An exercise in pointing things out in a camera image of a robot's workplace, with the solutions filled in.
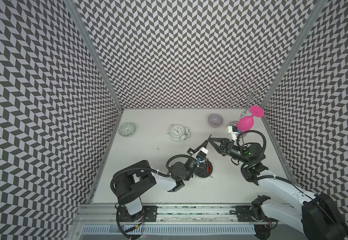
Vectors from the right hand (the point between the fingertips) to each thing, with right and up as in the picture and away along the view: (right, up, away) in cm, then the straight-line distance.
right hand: (209, 143), depth 69 cm
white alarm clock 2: (-15, +2, +30) cm, 34 cm away
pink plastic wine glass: (+23, +9, +14) cm, 28 cm away
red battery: (+2, -17, +15) cm, 23 cm away
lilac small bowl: (+12, +11, +40) cm, 43 cm away
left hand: (-1, 0, +3) cm, 3 cm away
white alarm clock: (0, -18, +14) cm, 22 cm away
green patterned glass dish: (-51, +4, +35) cm, 62 cm away
